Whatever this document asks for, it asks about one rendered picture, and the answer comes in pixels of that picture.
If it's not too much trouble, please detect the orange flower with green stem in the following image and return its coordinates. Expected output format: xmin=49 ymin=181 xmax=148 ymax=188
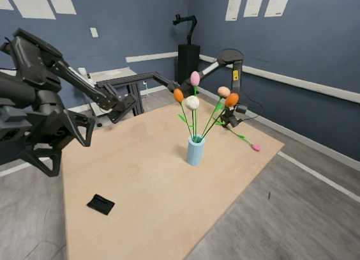
xmin=211 ymin=93 xmax=238 ymax=127

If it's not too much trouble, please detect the light blue vase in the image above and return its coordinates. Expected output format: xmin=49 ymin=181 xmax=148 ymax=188
xmin=186 ymin=134 xmax=205 ymax=166

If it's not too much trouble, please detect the white flower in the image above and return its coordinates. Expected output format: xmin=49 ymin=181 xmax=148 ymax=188
xmin=185 ymin=96 xmax=199 ymax=128

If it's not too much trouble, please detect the orange tulip with green stem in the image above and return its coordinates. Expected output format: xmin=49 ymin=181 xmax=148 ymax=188
xmin=174 ymin=89 xmax=188 ymax=125

